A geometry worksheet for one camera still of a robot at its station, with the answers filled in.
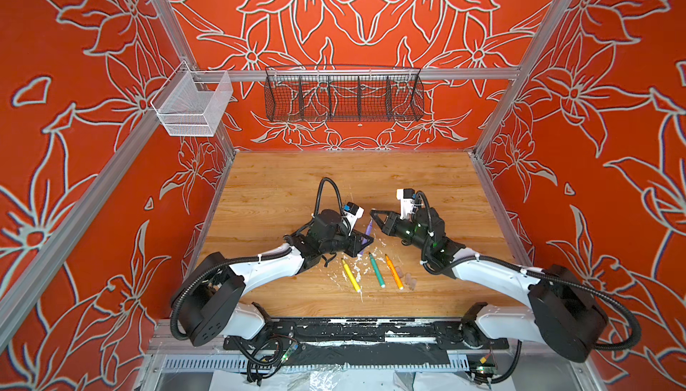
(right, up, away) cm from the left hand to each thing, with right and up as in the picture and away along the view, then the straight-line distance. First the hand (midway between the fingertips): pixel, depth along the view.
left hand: (371, 238), depth 79 cm
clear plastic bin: (-63, +45, +14) cm, 79 cm away
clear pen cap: (+10, -13, +6) cm, 17 cm away
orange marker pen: (+8, -13, +4) cm, 15 cm away
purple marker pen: (-2, 0, -1) cm, 3 cm away
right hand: (-2, +7, -1) cm, 8 cm away
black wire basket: (-8, +50, +19) cm, 54 cm away
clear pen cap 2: (+14, -15, +3) cm, 21 cm away
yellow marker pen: (-6, -13, +4) cm, 15 cm away
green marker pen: (+2, -12, +5) cm, 13 cm away
